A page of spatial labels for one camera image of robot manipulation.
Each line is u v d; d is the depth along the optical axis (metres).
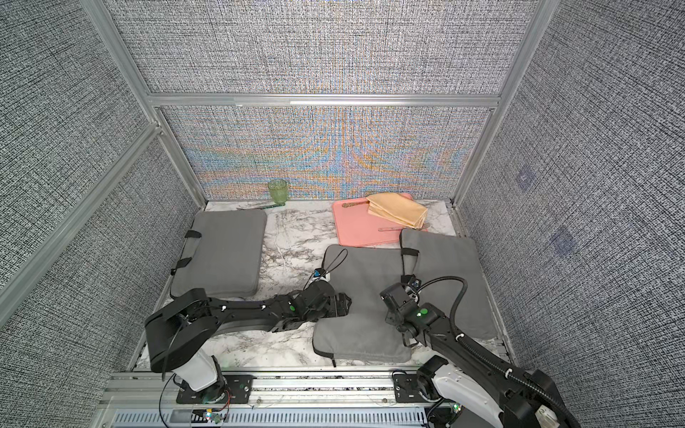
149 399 0.72
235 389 0.73
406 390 0.73
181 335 0.44
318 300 0.66
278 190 1.20
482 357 0.46
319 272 0.80
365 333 0.80
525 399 0.40
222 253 1.01
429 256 0.95
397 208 1.18
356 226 1.11
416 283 0.75
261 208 1.17
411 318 0.59
